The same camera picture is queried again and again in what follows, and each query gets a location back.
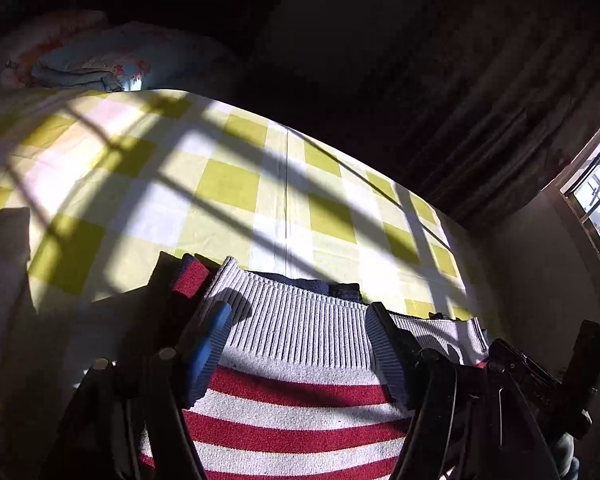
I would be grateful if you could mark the floral curtain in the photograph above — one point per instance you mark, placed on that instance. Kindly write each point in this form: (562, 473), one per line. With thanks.
(480, 110)

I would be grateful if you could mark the yellow checked bed sheet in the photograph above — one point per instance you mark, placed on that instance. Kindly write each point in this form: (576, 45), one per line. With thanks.
(230, 185)

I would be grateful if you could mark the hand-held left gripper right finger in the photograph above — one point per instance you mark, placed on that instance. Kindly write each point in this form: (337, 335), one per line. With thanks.
(385, 355)

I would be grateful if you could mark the light blue pillow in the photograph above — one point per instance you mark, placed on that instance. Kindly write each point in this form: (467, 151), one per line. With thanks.
(110, 62)

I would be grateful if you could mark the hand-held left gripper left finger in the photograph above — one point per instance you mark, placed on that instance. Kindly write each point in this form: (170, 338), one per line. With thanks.
(207, 350)

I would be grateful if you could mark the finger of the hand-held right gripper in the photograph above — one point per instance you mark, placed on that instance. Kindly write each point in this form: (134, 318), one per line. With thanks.
(522, 366)

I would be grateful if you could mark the dark wooden headboard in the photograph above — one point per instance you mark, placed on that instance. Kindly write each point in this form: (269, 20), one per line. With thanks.
(195, 0)

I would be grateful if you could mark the orange print pillow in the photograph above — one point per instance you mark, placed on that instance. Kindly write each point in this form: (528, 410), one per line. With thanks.
(45, 40)

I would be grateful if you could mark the red white striped sweater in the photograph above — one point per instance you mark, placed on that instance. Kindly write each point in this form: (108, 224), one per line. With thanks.
(300, 340)

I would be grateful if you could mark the barred window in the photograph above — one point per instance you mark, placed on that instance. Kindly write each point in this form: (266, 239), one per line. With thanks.
(597, 210)

